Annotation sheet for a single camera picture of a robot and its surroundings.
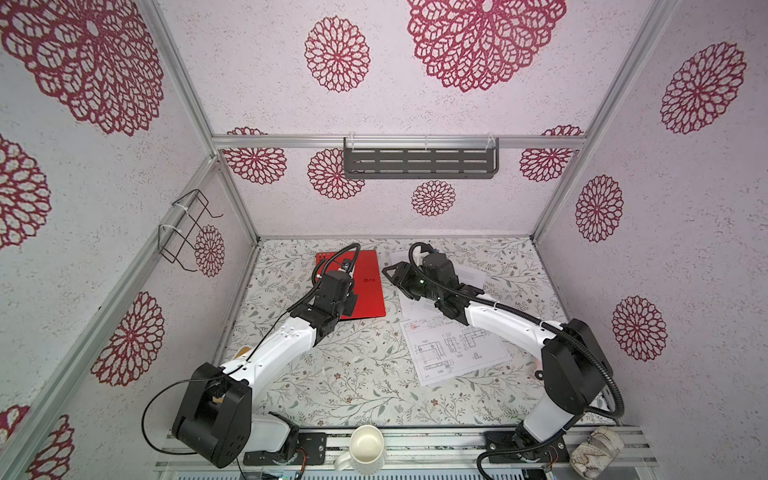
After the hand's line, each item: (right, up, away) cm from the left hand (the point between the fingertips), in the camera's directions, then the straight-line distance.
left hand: (340, 293), depth 88 cm
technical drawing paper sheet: (+31, -17, +4) cm, 36 cm away
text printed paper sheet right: (+22, -6, +12) cm, 26 cm away
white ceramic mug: (+8, -39, -12) cm, 41 cm away
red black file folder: (+8, +7, -10) cm, 15 cm away
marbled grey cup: (+62, -37, -18) cm, 74 cm away
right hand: (+13, +7, -6) cm, 16 cm away
